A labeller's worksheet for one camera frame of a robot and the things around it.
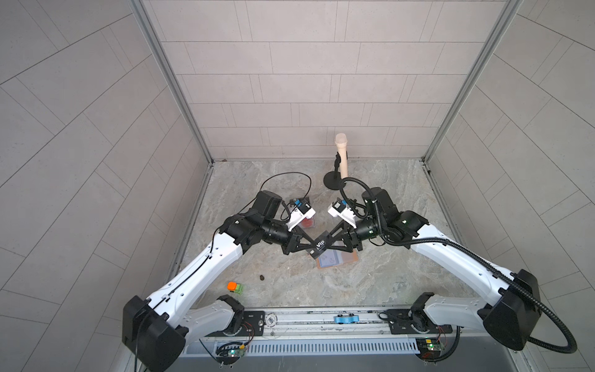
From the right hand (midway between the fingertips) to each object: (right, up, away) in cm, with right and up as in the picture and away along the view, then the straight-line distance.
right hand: (330, 243), depth 67 cm
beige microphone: (+6, +33, +22) cm, 40 cm away
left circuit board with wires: (-29, -30, -2) cm, 42 cm away
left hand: (-5, 0, 0) cm, 5 cm away
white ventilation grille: (-6, -31, +1) cm, 32 cm away
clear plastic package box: (-7, +1, +26) cm, 26 cm away
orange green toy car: (-31, -17, +9) cm, 37 cm away
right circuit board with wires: (+29, -32, +1) cm, 43 cm away
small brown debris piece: (-23, -15, +13) cm, 30 cm away
